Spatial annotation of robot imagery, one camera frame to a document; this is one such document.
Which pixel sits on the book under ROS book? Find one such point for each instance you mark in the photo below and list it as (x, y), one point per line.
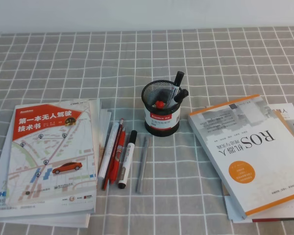
(282, 212)

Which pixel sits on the red capped pen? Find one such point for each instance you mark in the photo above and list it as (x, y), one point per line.
(158, 104)

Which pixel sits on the black marker upright in holder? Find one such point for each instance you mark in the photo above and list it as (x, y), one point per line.
(175, 87)

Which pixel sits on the orange self-driving car book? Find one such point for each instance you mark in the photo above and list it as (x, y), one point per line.
(54, 155)

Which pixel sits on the grey checked tablecloth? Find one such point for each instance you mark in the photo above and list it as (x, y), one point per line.
(182, 193)

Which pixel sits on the white ROS robot book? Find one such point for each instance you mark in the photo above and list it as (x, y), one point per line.
(251, 150)

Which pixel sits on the red gel pen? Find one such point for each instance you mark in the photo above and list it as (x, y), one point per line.
(115, 166)

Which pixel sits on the black marker leaning in holder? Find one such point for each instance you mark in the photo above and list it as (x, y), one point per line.
(179, 98)

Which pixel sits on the grey clear pen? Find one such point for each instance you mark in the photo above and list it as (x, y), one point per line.
(139, 187)

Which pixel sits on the dark red pencil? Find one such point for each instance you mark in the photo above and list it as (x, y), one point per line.
(110, 166)

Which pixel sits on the black white whiteboard marker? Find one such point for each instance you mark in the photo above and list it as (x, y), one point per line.
(127, 160)

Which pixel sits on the white pen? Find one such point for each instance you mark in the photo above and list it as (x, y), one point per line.
(108, 150)

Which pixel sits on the white booklet under orange book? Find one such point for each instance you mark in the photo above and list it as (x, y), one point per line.
(39, 213)

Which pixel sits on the black mesh pen holder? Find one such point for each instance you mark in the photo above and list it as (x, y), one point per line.
(160, 122)

